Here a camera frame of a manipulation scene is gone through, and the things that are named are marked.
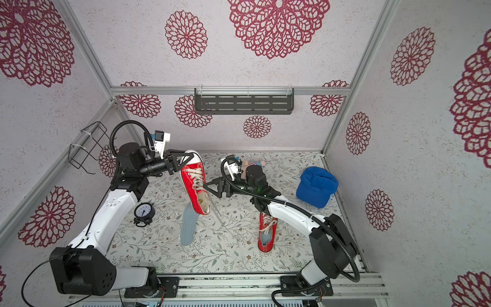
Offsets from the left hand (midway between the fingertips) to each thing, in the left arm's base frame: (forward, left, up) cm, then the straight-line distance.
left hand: (191, 155), depth 71 cm
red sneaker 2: (-16, -30, -28) cm, 44 cm away
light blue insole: (-13, +7, -34) cm, 37 cm away
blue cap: (+8, -57, -33) cm, 66 cm away
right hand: (-9, -6, -6) cm, 12 cm away
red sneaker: (-6, -2, -3) cm, 7 cm away
